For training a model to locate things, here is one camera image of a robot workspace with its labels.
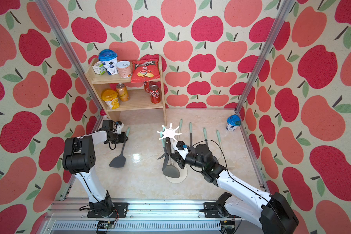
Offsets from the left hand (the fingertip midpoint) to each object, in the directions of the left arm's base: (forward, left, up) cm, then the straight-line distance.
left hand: (127, 139), depth 102 cm
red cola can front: (+15, -21, +31) cm, 40 cm away
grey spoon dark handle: (-27, -31, +9) cm, 42 cm away
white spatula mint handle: (+13, -38, 0) cm, 41 cm away
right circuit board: (-50, -61, -3) cm, 79 cm away
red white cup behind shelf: (+19, +21, +8) cm, 29 cm away
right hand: (-22, -32, +20) cm, 43 cm away
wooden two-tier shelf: (+19, -9, +20) cm, 29 cm away
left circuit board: (-49, 0, -2) cm, 49 cm away
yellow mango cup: (+10, +5, +30) cm, 32 cm away
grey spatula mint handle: (+5, -56, +1) cm, 57 cm away
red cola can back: (+26, -14, +26) cm, 40 cm away
